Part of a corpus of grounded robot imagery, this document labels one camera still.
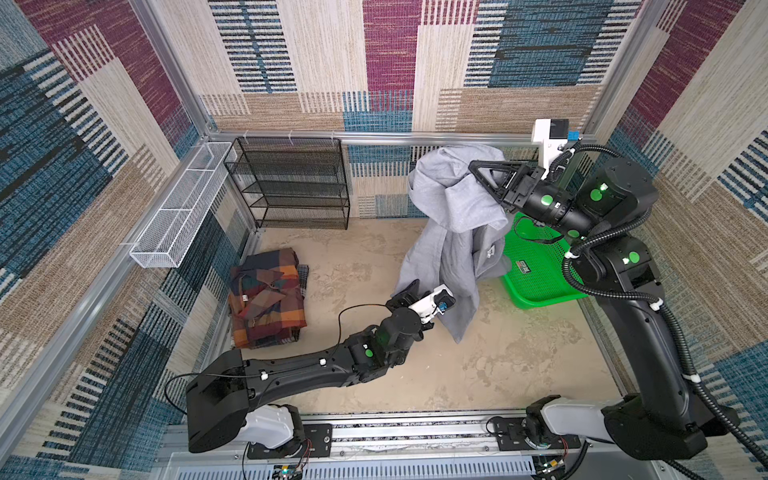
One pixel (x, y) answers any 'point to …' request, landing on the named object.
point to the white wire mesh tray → (167, 239)
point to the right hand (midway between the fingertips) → (468, 175)
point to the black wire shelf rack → (291, 182)
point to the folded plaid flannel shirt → (266, 298)
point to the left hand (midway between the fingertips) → (419, 283)
